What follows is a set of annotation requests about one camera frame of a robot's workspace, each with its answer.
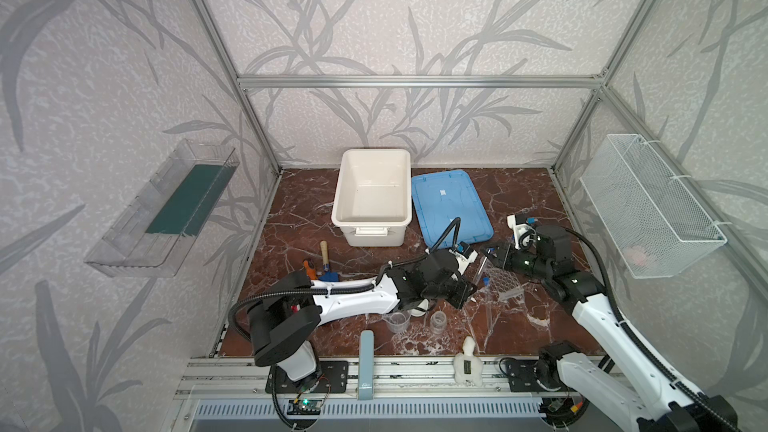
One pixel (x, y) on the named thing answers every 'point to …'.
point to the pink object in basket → (637, 255)
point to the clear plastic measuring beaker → (398, 322)
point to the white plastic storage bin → (373, 196)
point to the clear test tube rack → (502, 283)
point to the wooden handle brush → (325, 254)
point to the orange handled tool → (310, 272)
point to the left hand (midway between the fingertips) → (480, 283)
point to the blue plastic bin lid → (440, 198)
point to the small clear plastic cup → (438, 321)
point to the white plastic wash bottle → (468, 366)
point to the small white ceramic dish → (415, 312)
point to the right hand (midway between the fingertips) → (482, 240)
